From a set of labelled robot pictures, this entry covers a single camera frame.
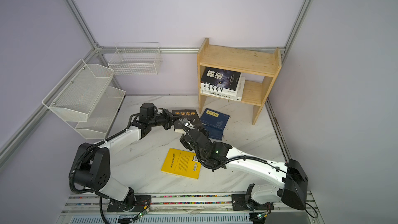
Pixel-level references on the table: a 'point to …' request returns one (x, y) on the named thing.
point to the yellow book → (182, 163)
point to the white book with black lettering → (240, 91)
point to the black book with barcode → (221, 78)
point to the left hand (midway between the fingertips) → (181, 115)
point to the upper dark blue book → (214, 122)
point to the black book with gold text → (193, 114)
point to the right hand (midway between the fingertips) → (189, 129)
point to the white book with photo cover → (209, 88)
